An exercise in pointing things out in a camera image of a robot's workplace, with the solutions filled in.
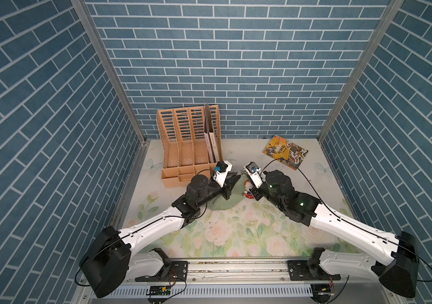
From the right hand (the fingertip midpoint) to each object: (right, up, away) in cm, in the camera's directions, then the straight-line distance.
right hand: (252, 174), depth 75 cm
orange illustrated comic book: (+25, +10, +38) cm, 47 cm away
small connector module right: (+26, -44, -4) cm, 51 cm away
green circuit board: (-36, -44, -3) cm, 57 cm away
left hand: (-4, -1, -2) cm, 4 cm away
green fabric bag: (-6, -9, +3) cm, 12 cm away
